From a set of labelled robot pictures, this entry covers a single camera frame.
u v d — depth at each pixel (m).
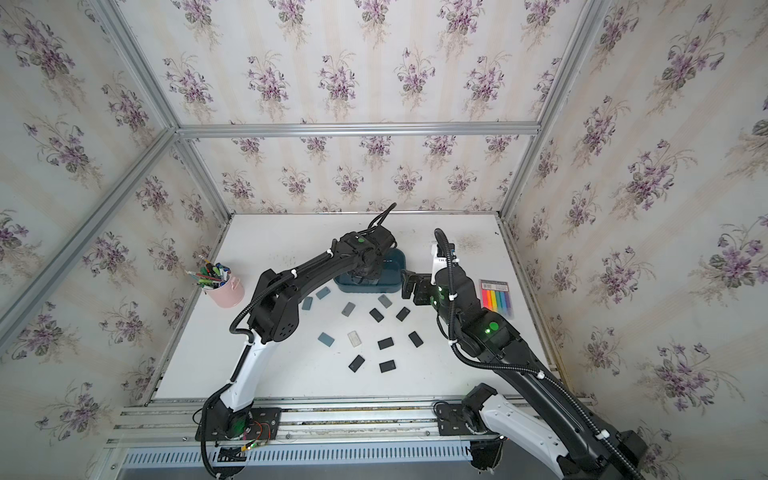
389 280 1.00
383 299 0.95
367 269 0.80
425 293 0.63
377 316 0.93
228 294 0.92
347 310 0.93
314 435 0.72
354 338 0.88
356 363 0.83
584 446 0.39
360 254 0.69
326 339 0.88
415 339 0.88
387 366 0.82
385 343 0.86
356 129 1.03
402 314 0.93
